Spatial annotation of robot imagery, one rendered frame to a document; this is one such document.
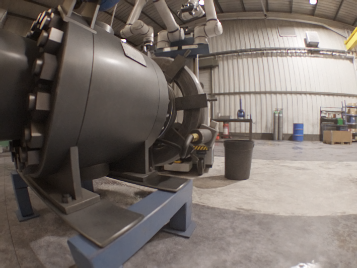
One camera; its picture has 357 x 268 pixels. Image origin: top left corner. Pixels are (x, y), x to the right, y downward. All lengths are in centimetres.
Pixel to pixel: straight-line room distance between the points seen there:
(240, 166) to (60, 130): 141
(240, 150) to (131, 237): 127
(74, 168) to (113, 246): 22
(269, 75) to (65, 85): 958
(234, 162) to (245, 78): 835
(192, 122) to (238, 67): 911
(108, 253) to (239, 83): 950
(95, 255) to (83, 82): 35
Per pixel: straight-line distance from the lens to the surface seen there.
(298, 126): 852
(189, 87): 97
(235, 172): 154
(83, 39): 44
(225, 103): 949
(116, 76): 47
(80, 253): 35
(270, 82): 954
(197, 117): 92
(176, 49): 193
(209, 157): 178
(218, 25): 193
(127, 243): 39
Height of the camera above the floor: 47
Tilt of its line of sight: 2 degrees down
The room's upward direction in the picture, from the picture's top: 1 degrees clockwise
